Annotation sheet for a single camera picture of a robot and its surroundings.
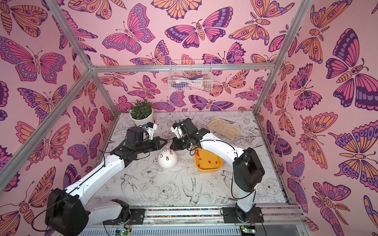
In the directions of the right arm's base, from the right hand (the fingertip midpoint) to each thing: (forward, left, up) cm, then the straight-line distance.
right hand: (171, 145), depth 82 cm
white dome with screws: (-5, +2, -6) cm, 8 cm away
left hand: (+1, +1, +4) cm, 4 cm away
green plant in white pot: (+25, +23, +1) cm, 34 cm away
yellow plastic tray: (-1, -20, -16) cm, 26 cm away
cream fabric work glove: (+26, -35, -16) cm, 47 cm away
